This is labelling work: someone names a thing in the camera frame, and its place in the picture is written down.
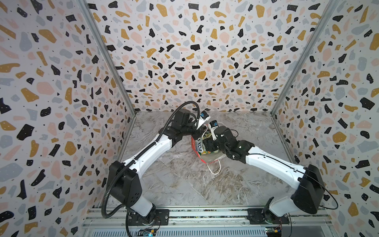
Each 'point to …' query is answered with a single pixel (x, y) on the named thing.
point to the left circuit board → (147, 232)
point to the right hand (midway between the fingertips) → (205, 137)
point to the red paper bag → (209, 158)
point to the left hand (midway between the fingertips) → (206, 124)
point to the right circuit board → (271, 231)
